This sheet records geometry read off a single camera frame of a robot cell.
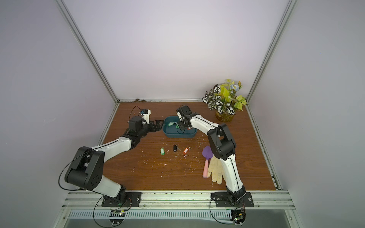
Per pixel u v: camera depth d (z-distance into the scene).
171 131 1.06
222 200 0.72
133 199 0.73
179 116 0.83
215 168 0.83
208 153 0.88
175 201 0.74
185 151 0.92
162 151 0.92
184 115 0.79
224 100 0.89
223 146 0.55
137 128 0.71
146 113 0.81
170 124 1.04
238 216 0.70
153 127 0.81
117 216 0.72
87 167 0.45
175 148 0.92
